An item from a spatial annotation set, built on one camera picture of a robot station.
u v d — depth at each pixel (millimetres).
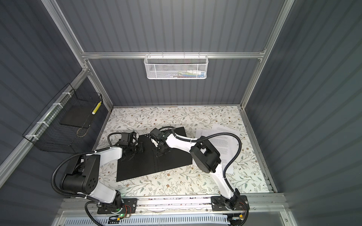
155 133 753
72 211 724
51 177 413
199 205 754
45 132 641
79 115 765
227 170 564
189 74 914
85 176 451
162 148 785
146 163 914
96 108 811
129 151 734
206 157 550
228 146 960
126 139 758
